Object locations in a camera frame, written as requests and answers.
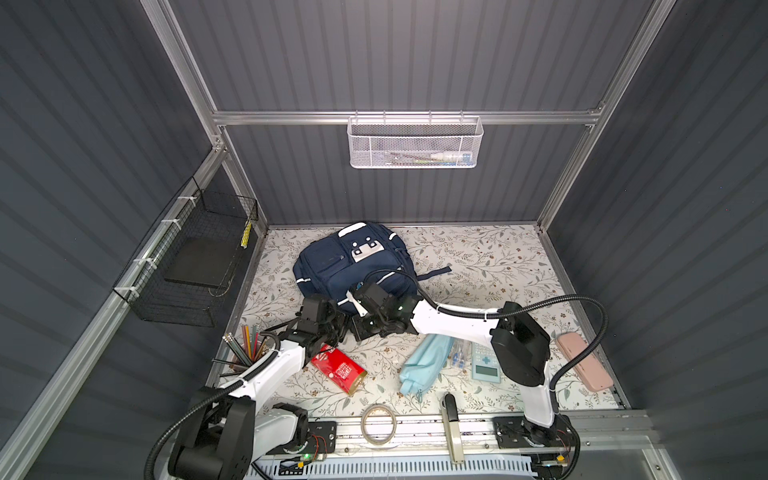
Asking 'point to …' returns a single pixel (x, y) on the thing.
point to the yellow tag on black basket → (246, 236)
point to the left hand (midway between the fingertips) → (356, 316)
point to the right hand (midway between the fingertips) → (351, 329)
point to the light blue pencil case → (425, 364)
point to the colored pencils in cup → (248, 348)
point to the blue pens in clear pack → (461, 354)
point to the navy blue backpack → (356, 253)
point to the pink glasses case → (586, 365)
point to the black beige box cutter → (451, 419)
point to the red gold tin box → (340, 369)
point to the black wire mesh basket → (181, 270)
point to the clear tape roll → (364, 429)
